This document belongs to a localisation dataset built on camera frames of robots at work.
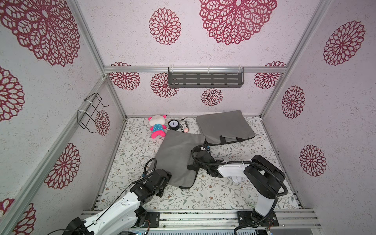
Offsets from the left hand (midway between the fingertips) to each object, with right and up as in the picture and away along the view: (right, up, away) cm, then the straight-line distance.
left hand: (170, 179), depth 85 cm
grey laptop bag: (+2, +12, +10) cm, 16 cm away
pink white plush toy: (-10, +30, +20) cm, 38 cm away
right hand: (+13, +10, +8) cm, 19 cm away
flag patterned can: (+8, +33, +27) cm, 44 cm away
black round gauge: (0, +33, +28) cm, 43 cm away
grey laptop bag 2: (+41, +30, +28) cm, 58 cm away
